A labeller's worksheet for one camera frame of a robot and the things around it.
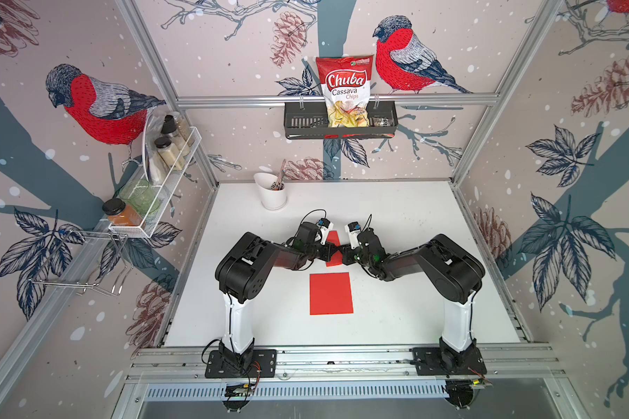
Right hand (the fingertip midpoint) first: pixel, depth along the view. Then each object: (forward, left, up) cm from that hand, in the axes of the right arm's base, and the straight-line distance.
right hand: (338, 248), depth 99 cm
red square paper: (-17, +3, -2) cm, 18 cm away
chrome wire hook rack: (-26, +56, +36) cm, 72 cm away
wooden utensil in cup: (+25, +26, +9) cm, 37 cm away
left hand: (0, -1, +2) cm, 2 cm away
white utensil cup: (+19, +29, +6) cm, 35 cm away
